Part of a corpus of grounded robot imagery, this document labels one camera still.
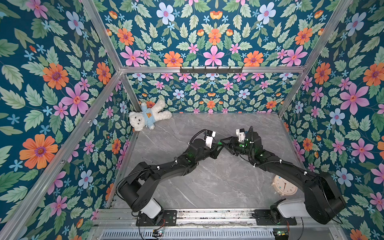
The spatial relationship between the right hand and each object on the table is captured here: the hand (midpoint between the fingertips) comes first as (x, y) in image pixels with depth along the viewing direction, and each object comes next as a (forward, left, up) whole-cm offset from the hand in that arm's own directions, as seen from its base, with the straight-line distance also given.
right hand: (224, 139), depth 81 cm
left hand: (-3, 0, -2) cm, 3 cm away
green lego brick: (-2, +2, 0) cm, 3 cm away
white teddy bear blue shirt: (+21, +58, -9) cm, 63 cm away
